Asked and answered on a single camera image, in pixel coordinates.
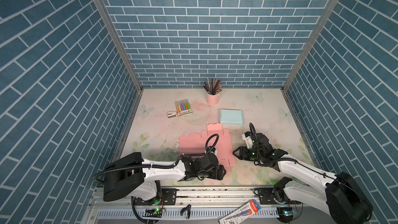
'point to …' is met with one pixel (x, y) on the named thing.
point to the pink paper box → (196, 143)
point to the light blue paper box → (231, 117)
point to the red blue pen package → (242, 214)
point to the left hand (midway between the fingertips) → (221, 174)
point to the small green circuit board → (153, 212)
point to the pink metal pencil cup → (212, 99)
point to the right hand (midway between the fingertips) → (234, 151)
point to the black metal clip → (187, 208)
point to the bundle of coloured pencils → (213, 86)
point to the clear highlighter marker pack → (183, 108)
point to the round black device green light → (285, 214)
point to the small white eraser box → (171, 114)
